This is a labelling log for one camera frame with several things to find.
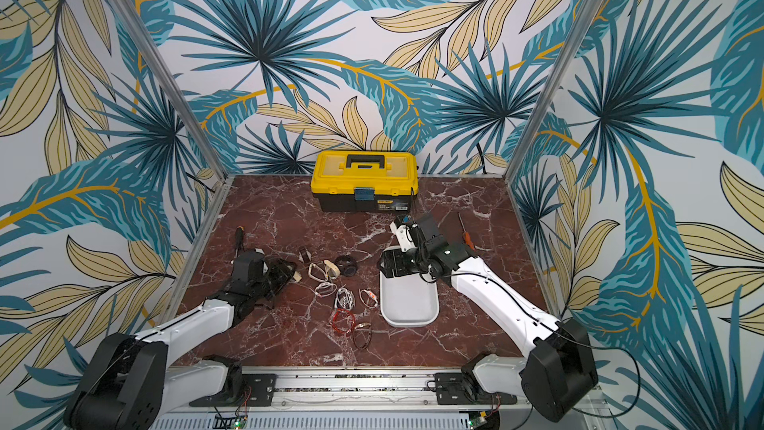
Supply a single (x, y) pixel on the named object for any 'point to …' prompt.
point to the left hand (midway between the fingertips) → (294, 271)
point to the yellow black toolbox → (365, 180)
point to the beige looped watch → (323, 270)
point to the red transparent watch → (343, 321)
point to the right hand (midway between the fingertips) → (390, 261)
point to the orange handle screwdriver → (467, 236)
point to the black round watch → (347, 265)
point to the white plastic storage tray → (407, 301)
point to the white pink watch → (325, 289)
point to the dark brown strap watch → (304, 255)
